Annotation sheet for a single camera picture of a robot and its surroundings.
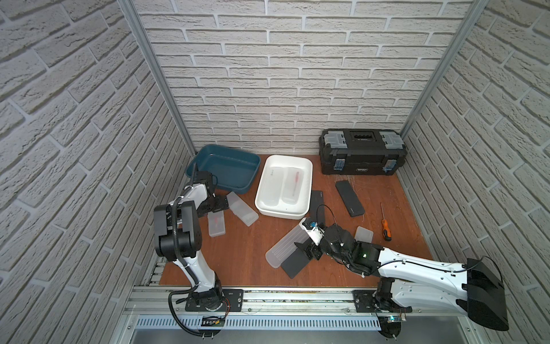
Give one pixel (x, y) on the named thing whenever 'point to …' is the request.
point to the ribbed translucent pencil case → (276, 255)
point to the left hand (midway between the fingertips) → (217, 205)
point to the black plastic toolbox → (361, 152)
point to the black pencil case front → (296, 262)
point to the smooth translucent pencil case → (272, 185)
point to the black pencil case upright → (317, 208)
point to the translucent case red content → (292, 184)
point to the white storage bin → (292, 212)
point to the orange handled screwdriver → (386, 230)
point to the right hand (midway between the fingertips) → (304, 234)
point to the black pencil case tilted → (349, 198)
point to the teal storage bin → (235, 168)
